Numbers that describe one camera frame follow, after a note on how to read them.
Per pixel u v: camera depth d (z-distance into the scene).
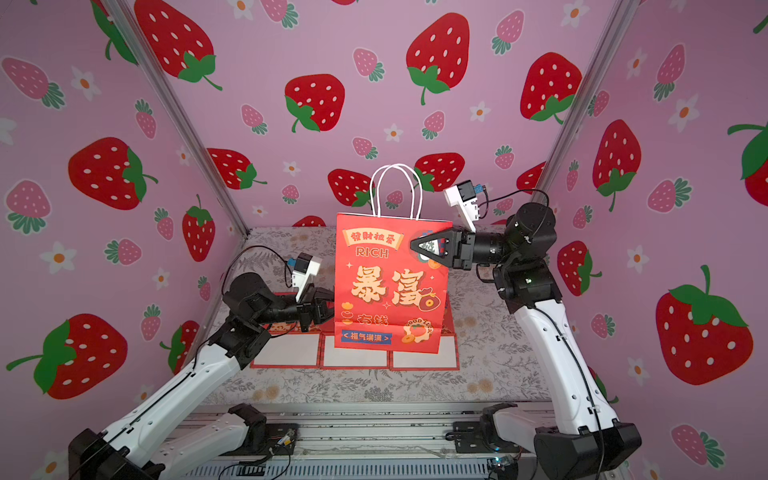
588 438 0.36
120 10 0.67
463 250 0.47
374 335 0.56
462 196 0.48
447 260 0.49
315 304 0.57
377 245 0.51
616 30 0.71
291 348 0.87
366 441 0.75
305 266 0.56
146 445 0.41
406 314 0.55
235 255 1.19
